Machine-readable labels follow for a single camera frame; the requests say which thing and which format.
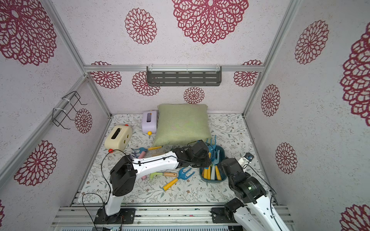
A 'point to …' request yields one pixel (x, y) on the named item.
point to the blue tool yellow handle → (142, 149)
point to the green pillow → (179, 124)
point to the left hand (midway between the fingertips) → (210, 163)
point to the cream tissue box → (118, 137)
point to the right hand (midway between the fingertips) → (229, 163)
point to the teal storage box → (216, 173)
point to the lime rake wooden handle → (170, 174)
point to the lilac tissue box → (150, 121)
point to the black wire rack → (60, 111)
